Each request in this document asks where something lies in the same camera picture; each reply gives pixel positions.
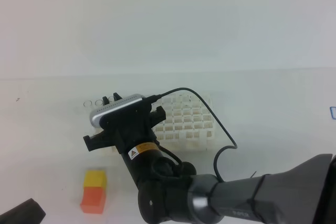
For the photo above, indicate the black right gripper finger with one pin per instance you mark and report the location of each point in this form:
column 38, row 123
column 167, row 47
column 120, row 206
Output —
column 105, row 100
column 116, row 97

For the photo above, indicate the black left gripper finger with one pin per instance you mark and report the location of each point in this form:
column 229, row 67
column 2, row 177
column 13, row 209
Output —
column 28, row 212

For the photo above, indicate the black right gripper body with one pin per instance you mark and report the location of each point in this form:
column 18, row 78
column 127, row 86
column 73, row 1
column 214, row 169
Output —
column 126, row 128

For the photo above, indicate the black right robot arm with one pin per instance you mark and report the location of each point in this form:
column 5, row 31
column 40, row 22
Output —
column 171, row 190

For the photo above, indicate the white plastic test tube rack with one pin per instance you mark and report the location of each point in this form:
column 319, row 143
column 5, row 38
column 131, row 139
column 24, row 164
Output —
column 189, row 125

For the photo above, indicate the yellow block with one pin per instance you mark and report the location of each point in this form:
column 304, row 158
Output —
column 95, row 178

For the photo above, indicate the orange block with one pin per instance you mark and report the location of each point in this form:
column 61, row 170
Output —
column 93, row 200

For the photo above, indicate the blue square sticker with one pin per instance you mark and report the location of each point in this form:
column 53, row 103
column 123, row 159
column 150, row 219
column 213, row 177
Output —
column 333, row 112

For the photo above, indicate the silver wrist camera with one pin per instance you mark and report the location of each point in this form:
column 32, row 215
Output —
column 97, row 114

